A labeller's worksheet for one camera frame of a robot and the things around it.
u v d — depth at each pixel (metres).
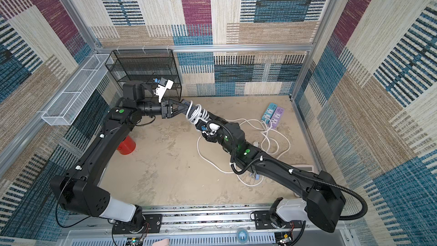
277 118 1.06
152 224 0.73
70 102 0.73
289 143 0.98
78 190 0.40
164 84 0.62
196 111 0.67
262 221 0.73
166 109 0.61
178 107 0.66
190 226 0.73
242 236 0.71
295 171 0.46
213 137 0.62
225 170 0.87
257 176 0.84
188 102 0.67
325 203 0.41
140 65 1.04
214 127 0.63
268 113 1.08
